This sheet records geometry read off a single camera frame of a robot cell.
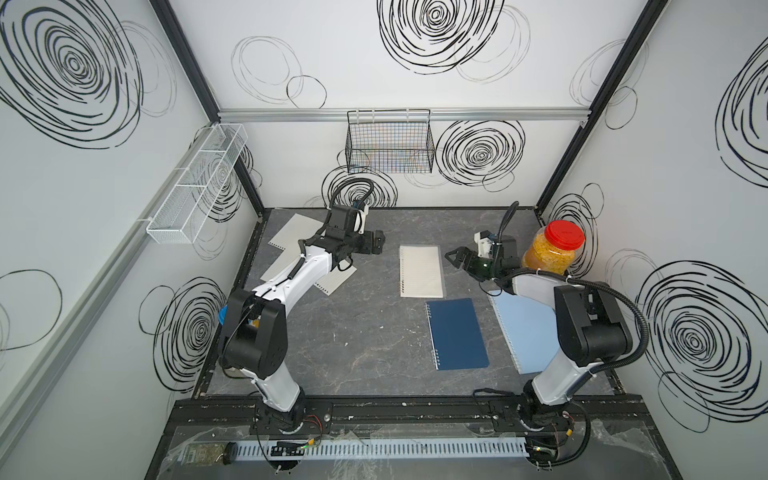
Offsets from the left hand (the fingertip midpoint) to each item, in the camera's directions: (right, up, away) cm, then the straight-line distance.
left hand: (371, 236), depth 90 cm
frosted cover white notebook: (+17, -12, +13) cm, 25 cm away
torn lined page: (-13, -14, +10) cm, 22 cm away
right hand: (+27, -8, +5) cm, 28 cm away
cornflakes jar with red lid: (+56, -4, +2) cm, 56 cm away
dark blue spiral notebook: (+25, -29, -3) cm, 39 cm away
